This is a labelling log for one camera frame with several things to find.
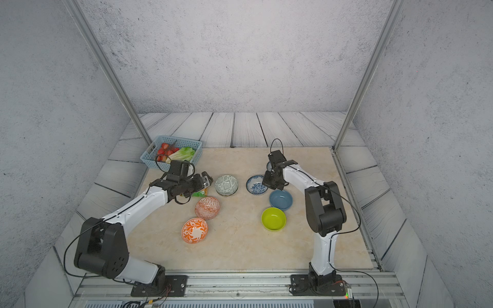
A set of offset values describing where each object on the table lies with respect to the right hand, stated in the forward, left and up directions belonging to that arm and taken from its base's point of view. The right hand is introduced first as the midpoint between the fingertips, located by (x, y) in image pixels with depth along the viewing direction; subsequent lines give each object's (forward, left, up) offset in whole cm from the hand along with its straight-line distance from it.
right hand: (266, 184), depth 96 cm
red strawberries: (+25, +58, -1) cm, 63 cm away
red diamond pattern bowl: (-11, +29, -5) cm, 31 cm away
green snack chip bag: (-3, +33, -5) cm, 33 cm away
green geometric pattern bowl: (+1, +20, -3) cm, 20 cm away
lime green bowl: (-16, -3, -5) cm, 17 cm away
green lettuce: (+21, +45, 0) cm, 50 cm away
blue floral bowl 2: (+14, -2, -3) cm, 14 cm away
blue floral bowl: (+3, +6, -5) cm, 8 cm away
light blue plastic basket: (+20, +66, -1) cm, 69 cm away
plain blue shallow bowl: (-6, -8, -6) cm, 11 cm away
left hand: (-4, +26, +7) cm, 27 cm away
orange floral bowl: (-21, +32, -5) cm, 39 cm away
